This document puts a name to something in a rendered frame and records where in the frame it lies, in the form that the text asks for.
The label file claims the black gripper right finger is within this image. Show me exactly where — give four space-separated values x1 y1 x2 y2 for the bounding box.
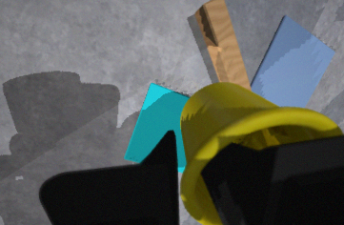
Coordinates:
201 135 344 225

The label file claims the wooden plank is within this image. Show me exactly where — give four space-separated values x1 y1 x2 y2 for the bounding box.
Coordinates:
194 0 252 91

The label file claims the yellow cup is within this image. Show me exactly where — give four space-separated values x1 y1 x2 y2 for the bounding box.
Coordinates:
180 82 344 225

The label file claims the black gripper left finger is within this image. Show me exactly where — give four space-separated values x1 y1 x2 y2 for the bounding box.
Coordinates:
39 130 180 225

